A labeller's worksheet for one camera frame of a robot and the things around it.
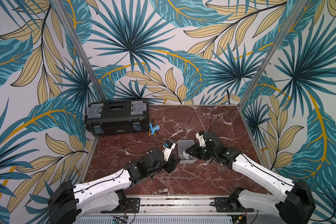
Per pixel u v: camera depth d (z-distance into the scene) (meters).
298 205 0.39
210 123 1.07
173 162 0.65
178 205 0.75
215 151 0.59
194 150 0.68
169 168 0.65
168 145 0.64
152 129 1.01
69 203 0.39
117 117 0.90
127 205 0.66
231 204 0.66
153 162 0.55
